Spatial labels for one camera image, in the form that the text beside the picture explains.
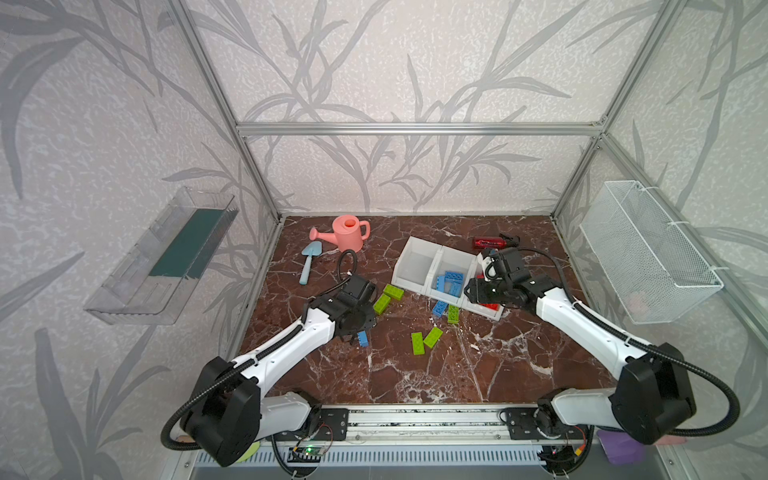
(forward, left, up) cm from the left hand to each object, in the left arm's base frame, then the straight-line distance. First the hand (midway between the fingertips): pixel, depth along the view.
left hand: (374, 311), depth 85 cm
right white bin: (+3, -33, -4) cm, 34 cm away
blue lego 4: (+13, -25, -8) cm, 29 cm away
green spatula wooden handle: (-34, +15, +24) cm, 44 cm away
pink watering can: (+29, +11, +1) cm, 31 cm away
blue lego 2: (-6, +3, -6) cm, 9 cm away
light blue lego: (+13, -21, -5) cm, 25 cm away
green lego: (+10, -6, -6) cm, 13 cm away
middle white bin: (+23, -25, -6) cm, 34 cm away
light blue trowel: (+28, +25, -8) cm, 38 cm away
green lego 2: (+6, -1, -7) cm, 9 cm away
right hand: (+8, -29, +5) cm, 30 cm away
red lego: (+4, -36, -4) cm, 37 cm away
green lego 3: (+3, -24, -8) cm, 26 cm away
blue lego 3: (+16, -25, -5) cm, 30 cm away
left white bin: (+21, -13, -8) cm, 26 cm away
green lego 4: (-7, -13, -8) cm, 17 cm away
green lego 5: (-5, -17, -8) cm, 20 cm away
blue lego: (+5, -20, -7) cm, 22 cm away
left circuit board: (-33, +15, -9) cm, 37 cm away
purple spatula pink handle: (-31, -63, -9) cm, 71 cm away
